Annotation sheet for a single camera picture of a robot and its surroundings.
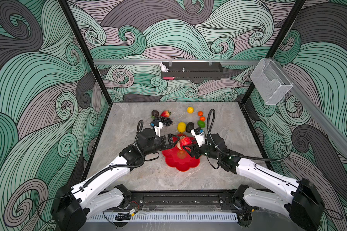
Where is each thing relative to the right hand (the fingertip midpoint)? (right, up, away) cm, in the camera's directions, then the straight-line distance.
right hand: (186, 144), depth 76 cm
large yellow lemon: (-1, +8, +24) cm, 25 cm away
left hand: (-6, +4, -4) cm, 8 cm away
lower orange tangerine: (+16, +13, +30) cm, 37 cm away
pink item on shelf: (-10, +40, +14) cm, 43 cm away
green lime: (+14, +10, +25) cm, 30 cm away
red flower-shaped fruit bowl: (-2, -12, +13) cm, 18 cm away
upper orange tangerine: (+15, +17, +34) cm, 41 cm away
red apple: (-1, +2, -2) cm, 3 cm away
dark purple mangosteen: (-21, +17, +32) cm, 42 cm away
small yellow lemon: (+7, +20, +35) cm, 41 cm away
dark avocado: (+5, +8, +24) cm, 26 cm away
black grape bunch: (-12, +11, +27) cm, 32 cm away
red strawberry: (-12, +17, +32) cm, 38 cm away
